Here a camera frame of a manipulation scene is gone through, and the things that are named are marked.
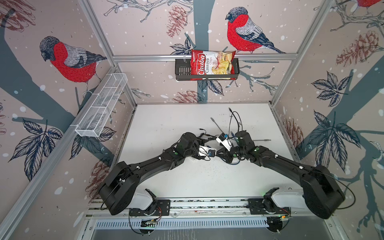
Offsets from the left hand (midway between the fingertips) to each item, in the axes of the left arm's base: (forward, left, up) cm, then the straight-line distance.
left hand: (207, 142), depth 81 cm
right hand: (-5, -4, -6) cm, 9 cm away
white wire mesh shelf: (+4, +56, +15) cm, 58 cm away
